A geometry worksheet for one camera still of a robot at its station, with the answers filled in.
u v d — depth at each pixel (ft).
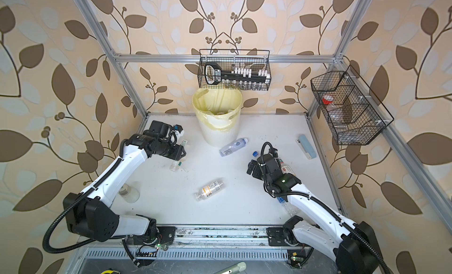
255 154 3.18
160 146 1.98
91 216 1.31
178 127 2.45
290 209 2.51
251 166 2.42
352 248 1.26
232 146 3.39
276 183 1.92
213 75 2.77
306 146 3.24
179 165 2.64
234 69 2.66
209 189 2.71
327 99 2.64
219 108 3.55
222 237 2.47
